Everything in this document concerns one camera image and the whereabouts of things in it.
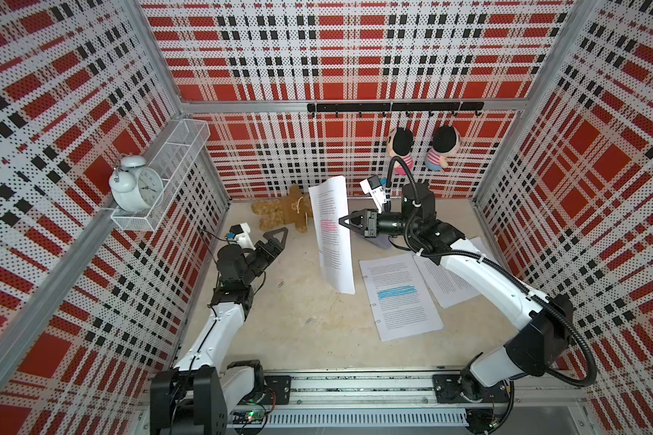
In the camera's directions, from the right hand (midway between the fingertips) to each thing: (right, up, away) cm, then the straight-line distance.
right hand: (344, 223), depth 66 cm
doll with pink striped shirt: (+20, +28, +30) cm, 46 cm away
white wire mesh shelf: (-57, +14, +36) cm, 69 cm away
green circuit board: (-25, -51, +4) cm, 57 cm away
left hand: (-17, -3, +14) cm, 23 cm away
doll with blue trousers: (+38, +30, +32) cm, 58 cm away
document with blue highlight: (+19, -27, +25) cm, 41 cm away
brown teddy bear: (-20, +6, +42) cm, 47 cm away
